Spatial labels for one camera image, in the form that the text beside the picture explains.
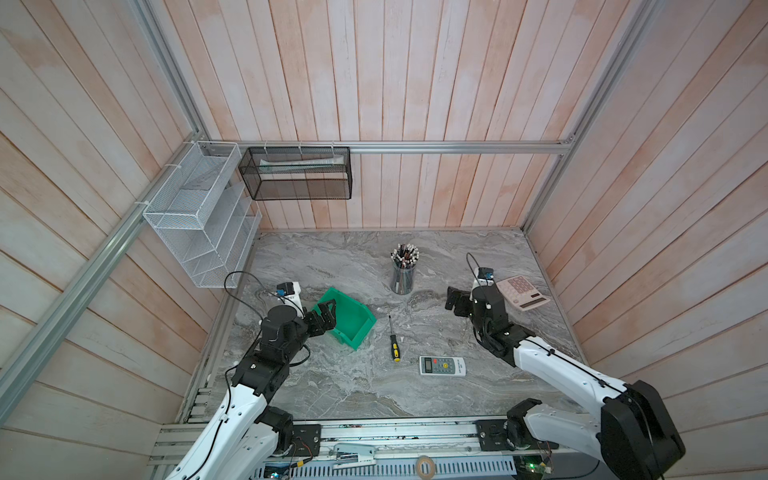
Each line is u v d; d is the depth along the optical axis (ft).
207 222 2.30
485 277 2.39
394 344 2.89
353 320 3.10
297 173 3.47
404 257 2.91
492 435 2.44
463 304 2.49
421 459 2.35
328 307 2.26
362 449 2.30
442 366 2.75
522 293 3.24
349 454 2.30
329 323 2.26
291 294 2.20
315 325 2.21
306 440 2.40
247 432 1.97
